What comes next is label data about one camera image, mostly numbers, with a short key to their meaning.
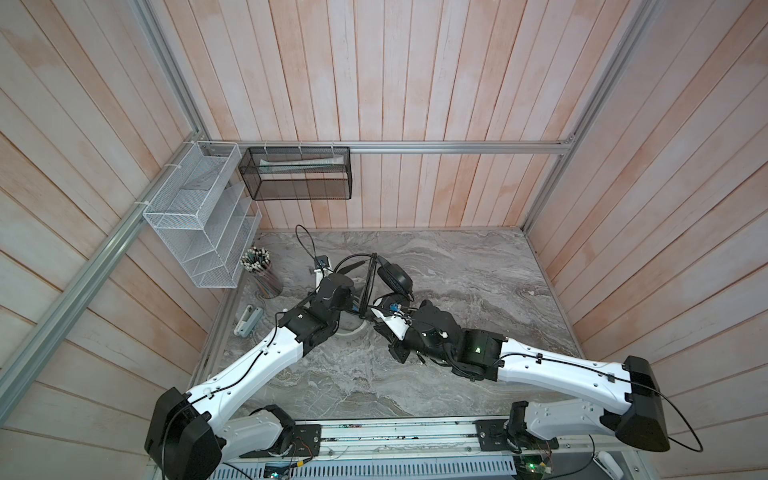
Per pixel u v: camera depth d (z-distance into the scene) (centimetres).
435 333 50
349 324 95
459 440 75
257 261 88
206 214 72
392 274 74
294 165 89
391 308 57
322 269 66
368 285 82
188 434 38
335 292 57
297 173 104
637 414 39
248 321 93
